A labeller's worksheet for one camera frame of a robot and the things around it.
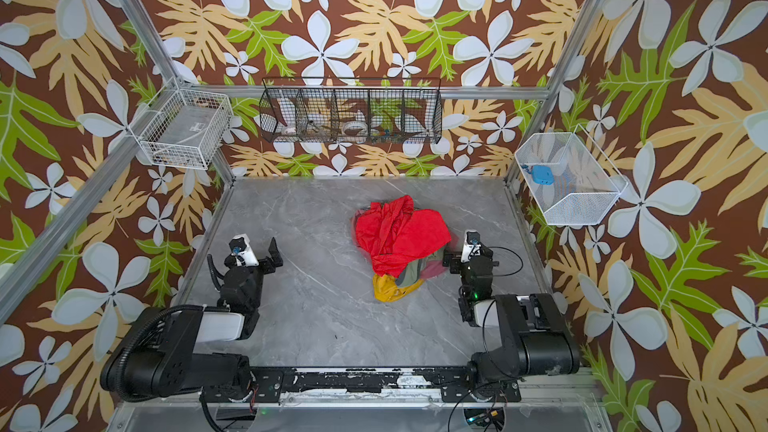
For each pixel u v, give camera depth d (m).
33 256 0.52
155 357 0.43
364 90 0.91
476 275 0.68
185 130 0.86
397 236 0.86
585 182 0.79
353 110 0.97
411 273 0.84
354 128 0.99
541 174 0.86
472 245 0.77
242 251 0.73
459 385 0.73
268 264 0.79
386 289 0.86
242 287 0.66
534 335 0.45
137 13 0.75
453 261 0.83
